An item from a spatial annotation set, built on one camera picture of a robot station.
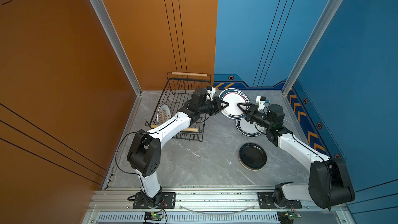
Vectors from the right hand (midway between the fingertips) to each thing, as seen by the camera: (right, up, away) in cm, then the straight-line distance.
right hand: (236, 107), depth 79 cm
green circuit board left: (-38, -50, -8) cm, 63 cm away
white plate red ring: (-1, +6, +2) cm, 6 cm away
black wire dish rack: (-36, +10, +37) cm, 53 cm away
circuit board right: (+21, -50, -9) cm, 55 cm away
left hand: (-3, +2, -1) cm, 4 cm away
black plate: (+10, -27, +5) cm, 29 cm away
